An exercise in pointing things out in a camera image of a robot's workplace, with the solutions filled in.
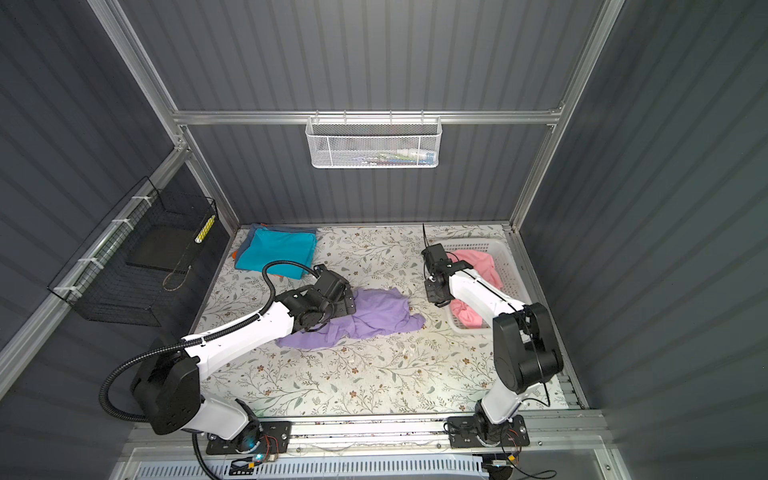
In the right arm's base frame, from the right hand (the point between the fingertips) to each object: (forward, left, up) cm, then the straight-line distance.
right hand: (446, 292), depth 92 cm
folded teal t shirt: (+21, +61, 0) cm, 65 cm away
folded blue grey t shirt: (+33, +58, -4) cm, 67 cm away
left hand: (-6, +32, +4) cm, 33 cm away
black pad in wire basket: (0, +77, +23) cm, 80 cm away
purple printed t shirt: (-6, +21, -2) cm, 22 cm away
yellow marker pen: (+6, +68, +22) cm, 72 cm away
